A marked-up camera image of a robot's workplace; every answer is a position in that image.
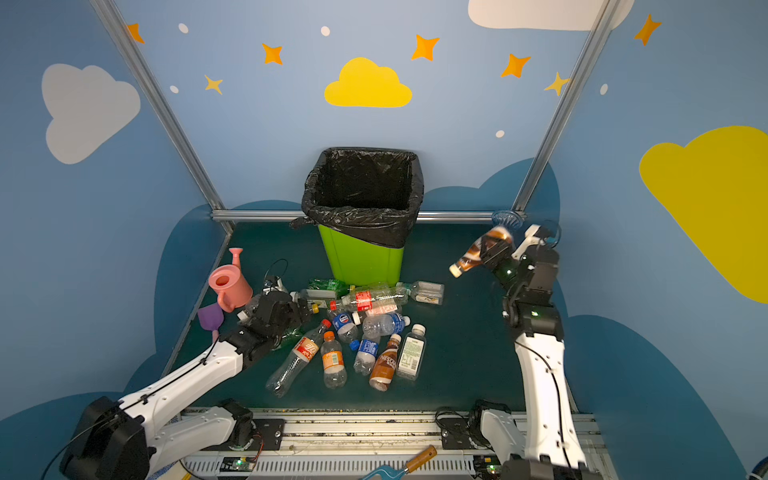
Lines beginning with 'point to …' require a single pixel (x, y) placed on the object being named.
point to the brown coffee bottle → (473, 255)
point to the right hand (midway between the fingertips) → (491, 238)
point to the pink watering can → (228, 281)
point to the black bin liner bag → (374, 193)
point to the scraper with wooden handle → (386, 472)
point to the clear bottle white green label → (317, 294)
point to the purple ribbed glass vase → (508, 218)
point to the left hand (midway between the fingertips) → (296, 303)
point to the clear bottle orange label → (335, 375)
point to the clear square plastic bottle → (426, 292)
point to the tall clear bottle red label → (304, 348)
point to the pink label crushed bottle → (381, 309)
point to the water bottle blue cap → (366, 356)
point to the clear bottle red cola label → (364, 295)
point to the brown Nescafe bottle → (383, 368)
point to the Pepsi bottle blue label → (345, 326)
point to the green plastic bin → (359, 261)
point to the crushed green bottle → (329, 284)
